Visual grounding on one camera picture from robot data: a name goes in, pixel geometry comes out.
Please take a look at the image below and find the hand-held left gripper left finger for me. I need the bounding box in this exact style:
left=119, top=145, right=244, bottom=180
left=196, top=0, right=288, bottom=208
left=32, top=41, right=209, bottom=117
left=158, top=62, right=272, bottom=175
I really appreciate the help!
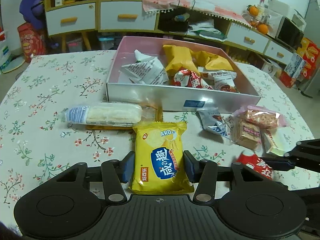
left=47, top=151, right=135, bottom=203

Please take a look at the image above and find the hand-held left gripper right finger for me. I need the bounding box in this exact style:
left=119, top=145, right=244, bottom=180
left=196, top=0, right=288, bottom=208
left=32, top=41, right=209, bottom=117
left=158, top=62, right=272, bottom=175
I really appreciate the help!
left=184, top=151, right=272, bottom=203

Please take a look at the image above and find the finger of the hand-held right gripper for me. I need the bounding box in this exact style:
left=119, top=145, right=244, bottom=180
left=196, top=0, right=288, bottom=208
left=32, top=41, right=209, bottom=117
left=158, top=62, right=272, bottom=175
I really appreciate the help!
left=285, top=139, right=320, bottom=159
left=262, top=152, right=320, bottom=173

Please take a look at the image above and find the white yellow green snack packet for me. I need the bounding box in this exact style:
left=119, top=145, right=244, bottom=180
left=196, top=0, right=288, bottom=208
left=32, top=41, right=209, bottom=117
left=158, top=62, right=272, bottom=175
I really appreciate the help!
left=260, top=127, right=291, bottom=156

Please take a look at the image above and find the red candy packet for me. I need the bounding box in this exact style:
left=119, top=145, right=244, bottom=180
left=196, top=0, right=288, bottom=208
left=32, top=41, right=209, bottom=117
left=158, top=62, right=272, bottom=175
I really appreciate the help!
left=236, top=151, right=275, bottom=181
left=171, top=69, right=193, bottom=87
left=189, top=71, right=214, bottom=90

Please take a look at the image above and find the yellow chips packet blue logo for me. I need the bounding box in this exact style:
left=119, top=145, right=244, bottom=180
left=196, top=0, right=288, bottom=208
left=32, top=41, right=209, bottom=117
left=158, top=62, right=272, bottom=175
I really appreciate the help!
left=129, top=121, right=195, bottom=195

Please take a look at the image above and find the pink nougat bar packet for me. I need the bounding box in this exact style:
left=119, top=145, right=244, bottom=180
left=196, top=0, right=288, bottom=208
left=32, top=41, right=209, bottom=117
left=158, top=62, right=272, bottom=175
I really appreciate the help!
left=237, top=104, right=288, bottom=130

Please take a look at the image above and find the silver chocolate truffle packet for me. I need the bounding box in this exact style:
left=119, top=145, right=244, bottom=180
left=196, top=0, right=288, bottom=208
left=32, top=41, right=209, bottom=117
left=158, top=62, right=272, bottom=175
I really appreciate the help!
left=196, top=108, right=229, bottom=138

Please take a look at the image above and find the white rice cracker packet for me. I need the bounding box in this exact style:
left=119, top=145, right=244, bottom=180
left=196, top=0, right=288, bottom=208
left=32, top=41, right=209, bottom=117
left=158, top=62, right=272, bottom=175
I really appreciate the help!
left=62, top=101, right=156, bottom=127

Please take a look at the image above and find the pink and silver box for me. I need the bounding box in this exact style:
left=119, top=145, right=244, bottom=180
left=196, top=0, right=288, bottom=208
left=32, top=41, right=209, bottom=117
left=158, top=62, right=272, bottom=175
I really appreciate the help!
left=106, top=36, right=262, bottom=113

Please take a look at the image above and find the white triangular snack packet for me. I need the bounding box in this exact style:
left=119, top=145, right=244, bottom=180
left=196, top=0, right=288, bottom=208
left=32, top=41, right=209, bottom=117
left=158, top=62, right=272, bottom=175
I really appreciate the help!
left=120, top=56, right=168, bottom=85

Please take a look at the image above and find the plain yellow snack packet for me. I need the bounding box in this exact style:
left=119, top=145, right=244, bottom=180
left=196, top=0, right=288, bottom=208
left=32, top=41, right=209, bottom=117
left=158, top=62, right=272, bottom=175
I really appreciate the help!
left=190, top=51, right=212, bottom=67
left=204, top=54, right=235, bottom=72

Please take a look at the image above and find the large plain yellow packet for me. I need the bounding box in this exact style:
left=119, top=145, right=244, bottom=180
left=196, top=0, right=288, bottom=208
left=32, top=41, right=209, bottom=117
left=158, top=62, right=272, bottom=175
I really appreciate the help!
left=162, top=44, right=193, bottom=77

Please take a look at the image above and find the red gift box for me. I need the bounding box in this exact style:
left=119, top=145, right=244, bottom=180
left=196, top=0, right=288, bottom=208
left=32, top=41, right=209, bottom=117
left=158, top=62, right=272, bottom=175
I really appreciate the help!
left=279, top=70, right=298, bottom=88

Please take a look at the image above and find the blue white carton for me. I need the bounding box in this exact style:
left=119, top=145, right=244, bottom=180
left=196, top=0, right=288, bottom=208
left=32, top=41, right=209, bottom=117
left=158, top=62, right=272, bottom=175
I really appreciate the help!
left=285, top=52, right=307, bottom=79

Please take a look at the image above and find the white printed cardboard box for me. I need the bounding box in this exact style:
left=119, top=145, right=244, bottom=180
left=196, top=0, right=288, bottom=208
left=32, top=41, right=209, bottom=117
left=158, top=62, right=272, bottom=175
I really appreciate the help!
left=260, top=55, right=282, bottom=78

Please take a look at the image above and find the orange red carton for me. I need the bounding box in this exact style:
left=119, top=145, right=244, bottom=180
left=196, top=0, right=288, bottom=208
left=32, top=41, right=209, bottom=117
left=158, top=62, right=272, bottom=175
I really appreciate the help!
left=297, top=37, right=320, bottom=80

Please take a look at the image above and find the silver refrigerator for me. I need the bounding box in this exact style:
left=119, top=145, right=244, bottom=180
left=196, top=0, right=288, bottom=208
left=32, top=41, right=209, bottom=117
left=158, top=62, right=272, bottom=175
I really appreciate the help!
left=299, top=0, right=320, bottom=98

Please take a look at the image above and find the yellow egg tray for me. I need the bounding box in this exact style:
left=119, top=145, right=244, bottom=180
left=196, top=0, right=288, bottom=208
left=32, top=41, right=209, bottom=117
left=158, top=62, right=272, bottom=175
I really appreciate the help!
left=229, top=49, right=250, bottom=64

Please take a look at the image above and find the floral tablecloth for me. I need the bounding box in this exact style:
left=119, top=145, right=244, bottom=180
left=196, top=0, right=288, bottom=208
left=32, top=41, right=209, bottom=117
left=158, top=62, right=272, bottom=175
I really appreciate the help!
left=0, top=50, right=317, bottom=230

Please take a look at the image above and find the black microwave oven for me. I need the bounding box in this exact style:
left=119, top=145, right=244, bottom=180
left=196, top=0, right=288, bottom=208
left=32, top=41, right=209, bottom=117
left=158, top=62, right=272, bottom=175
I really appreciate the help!
left=276, top=17, right=305, bottom=50

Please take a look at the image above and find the small white box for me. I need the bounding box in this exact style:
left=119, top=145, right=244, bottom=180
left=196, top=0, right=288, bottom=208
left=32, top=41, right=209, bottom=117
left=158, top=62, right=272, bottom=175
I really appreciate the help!
left=291, top=10, right=307, bottom=28

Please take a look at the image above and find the clear plastic bin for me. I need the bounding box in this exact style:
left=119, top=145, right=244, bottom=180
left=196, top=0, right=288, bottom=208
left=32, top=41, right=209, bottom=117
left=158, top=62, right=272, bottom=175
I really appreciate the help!
left=67, top=37, right=84, bottom=53

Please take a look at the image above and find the glass jar of small oranges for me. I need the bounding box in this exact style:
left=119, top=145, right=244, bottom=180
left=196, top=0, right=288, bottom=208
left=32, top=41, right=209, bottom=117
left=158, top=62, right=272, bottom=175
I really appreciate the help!
left=244, top=14, right=259, bottom=28

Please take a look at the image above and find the pile of papers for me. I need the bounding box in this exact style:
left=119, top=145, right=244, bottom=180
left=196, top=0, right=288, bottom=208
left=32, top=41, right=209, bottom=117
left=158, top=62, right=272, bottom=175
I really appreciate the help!
left=187, top=21, right=227, bottom=40

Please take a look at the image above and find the black device box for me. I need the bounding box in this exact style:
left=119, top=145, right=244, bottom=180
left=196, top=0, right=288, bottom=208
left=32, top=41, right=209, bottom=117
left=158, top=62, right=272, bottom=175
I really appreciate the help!
left=157, top=17, right=190, bottom=33

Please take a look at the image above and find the large white box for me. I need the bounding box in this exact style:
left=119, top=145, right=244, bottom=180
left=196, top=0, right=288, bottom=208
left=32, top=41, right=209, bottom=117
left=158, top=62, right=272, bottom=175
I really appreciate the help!
left=267, top=0, right=295, bottom=18

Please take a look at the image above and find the long wooden tv cabinet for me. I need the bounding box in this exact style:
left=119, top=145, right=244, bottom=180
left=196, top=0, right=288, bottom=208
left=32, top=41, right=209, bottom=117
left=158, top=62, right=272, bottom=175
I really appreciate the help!
left=97, top=0, right=295, bottom=65

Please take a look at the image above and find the white round floor stand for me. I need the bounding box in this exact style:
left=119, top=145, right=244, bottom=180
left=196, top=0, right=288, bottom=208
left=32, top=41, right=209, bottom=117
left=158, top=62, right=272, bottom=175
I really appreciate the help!
left=0, top=55, right=25, bottom=74

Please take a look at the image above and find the red printed bag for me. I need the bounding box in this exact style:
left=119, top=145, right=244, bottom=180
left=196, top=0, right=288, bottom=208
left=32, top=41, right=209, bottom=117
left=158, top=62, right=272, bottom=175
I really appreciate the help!
left=17, top=22, right=48, bottom=63

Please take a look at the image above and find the white red sack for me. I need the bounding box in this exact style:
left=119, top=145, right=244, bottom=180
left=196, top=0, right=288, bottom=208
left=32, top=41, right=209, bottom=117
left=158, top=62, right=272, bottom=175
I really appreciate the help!
left=0, top=29, right=12, bottom=73

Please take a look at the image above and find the purple plush toy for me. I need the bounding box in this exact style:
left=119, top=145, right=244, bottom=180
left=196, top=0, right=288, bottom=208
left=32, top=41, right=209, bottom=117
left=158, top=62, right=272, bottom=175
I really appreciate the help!
left=19, top=0, right=47, bottom=30

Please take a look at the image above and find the white drawer yellow handle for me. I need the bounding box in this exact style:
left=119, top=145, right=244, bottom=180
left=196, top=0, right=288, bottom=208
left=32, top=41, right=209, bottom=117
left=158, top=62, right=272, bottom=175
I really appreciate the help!
left=99, top=0, right=157, bottom=32
left=264, top=40, right=295, bottom=65
left=226, top=22, right=268, bottom=53
left=46, top=2, right=97, bottom=36

